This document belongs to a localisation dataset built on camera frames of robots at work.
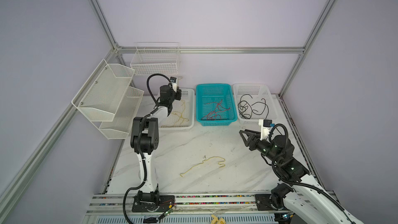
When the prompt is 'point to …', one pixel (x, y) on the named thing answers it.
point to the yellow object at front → (215, 221)
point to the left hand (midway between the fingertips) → (177, 86)
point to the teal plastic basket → (215, 104)
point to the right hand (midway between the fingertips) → (241, 131)
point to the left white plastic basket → (182, 114)
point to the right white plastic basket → (254, 102)
